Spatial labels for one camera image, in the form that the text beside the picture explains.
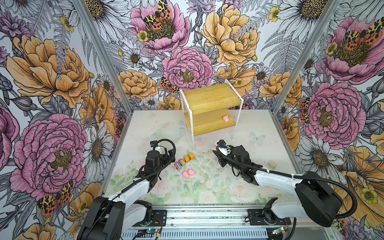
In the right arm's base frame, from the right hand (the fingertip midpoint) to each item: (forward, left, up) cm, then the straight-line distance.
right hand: (216, 153), depth 86 cm
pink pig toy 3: (-8, +18, -9) cm, 21 cm away
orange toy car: (+2, +17, -9) cm, 19 cm away
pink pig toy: (+20, -8, +6) cm, 22 cm away
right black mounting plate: (-30, -17, -10) cm, 36 cm away
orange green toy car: (+3, +14, -9) cm, 17 cm away
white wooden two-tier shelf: (+14, +4, +22) cm, 27 cm away
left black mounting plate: (-29, +30, -9) cm, 43 cm away
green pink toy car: (-1, +20, -7) cm, 21 cm away
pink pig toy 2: (-6, +14, -10) cm, 19 cm away
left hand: (+2, +28, -4) cm, 29 cm away
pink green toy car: (-3, +22, -8) cm, 24 cm away
